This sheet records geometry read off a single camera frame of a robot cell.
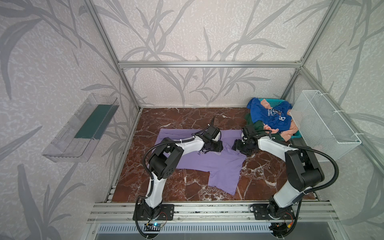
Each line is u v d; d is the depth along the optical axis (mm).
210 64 978
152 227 718
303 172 468
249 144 722
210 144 774
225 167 900
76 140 644
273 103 1153
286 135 912
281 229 735
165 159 520
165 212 737
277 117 1019
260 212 732
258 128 946
